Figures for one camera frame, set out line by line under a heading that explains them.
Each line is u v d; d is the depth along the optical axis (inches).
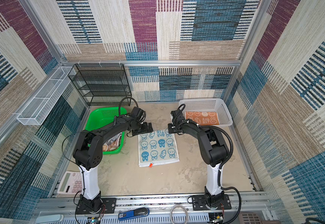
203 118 42.6
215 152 20.7
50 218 27.0
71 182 31.3
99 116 42.7
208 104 44.0
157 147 37.0
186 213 27.6
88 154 20.4
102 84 43.5
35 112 27.6
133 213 26.5
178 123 29.8
